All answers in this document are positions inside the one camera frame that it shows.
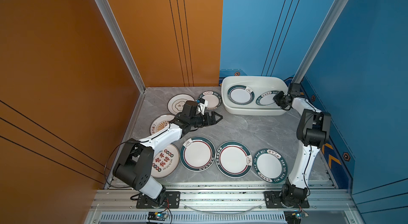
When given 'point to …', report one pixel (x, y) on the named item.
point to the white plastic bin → (260, 85)
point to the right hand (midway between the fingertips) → (273, 97)
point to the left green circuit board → (157, 216)
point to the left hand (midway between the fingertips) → (217, 117)
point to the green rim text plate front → (270, 166)
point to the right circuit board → (294, 216)
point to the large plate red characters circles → (166, 162)
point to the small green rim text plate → (213, 98)
